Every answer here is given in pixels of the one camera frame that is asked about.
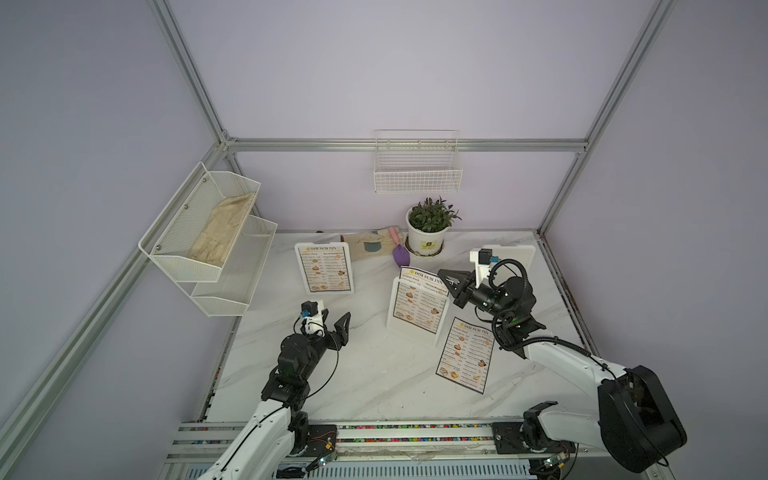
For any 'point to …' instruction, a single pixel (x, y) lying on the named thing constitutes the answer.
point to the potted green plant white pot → (427, 225)
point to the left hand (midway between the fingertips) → (338, 316)
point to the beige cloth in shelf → (220, 229)
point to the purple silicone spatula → (400, 253)
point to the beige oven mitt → (373, 243)
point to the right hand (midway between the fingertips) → (440, 276)
